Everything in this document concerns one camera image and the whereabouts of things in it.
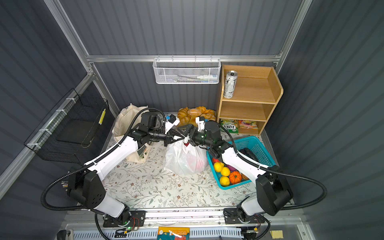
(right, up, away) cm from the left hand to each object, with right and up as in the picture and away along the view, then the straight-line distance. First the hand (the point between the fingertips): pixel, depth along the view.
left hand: (184, 137), depth 76 cm
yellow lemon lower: (+22, -24, +5) cm, 33 cm away
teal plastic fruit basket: (+41, -5, +18) cm, 46 cm away
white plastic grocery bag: (-2, -12, +9) cm, 15 cm away
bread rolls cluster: (-1, +14, +39) cm, 41 cm away
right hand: (-2, +2, -1) cm, 3 cm away
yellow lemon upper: (+19, -17, +8) cm, 27 cm away
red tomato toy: (+17, -14, +11) cm, 25 cm away
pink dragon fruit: (+6, -14, +5) cm, 16 cm away
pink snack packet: (+44, +6, +31) cm, 54 cm away
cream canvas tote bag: (-39, +8, +15) cm, 43 cm away
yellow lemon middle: (+23, -20, +9) cm, 32 cm away
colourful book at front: (-5, -45, -6) cm, 45 cm away
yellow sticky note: (+43, -44, -7) cm, 62 cm away
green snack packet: (+31, +6, +29) cm, 43 cm away
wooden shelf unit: (+44, +28, +14) cm, 54 cm away
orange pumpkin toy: (+28, -23, +5) cm, 36 cm away
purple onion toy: (+26, -18, +9) cm, 33 cm away
